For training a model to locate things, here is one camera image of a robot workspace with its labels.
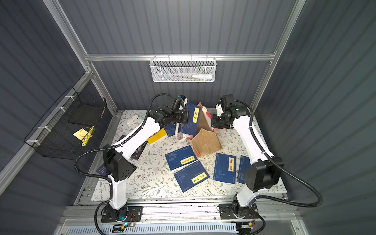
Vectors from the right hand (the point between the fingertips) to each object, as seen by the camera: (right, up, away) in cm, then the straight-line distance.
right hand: (214, 123), depth 81 cm
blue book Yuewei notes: (-20, -22, +15) cm, 34 cm away
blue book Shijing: (-13, -2, +4) cm, 14 cm away
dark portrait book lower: (-67, -28, +6) cm, 73 cm away
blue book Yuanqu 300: (+8, -28, +9) cm, 30 cm away
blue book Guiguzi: (+20, -25, +10) cm, 34 cm away
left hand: (-13, +4, 0) cm, 13 cm away
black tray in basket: (-73, +5, +2) cm, 73 cm away
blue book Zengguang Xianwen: (-13, -31, +4) cm, 34 cm away
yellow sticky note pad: (-69, -5, -7) cm, 70 cm away
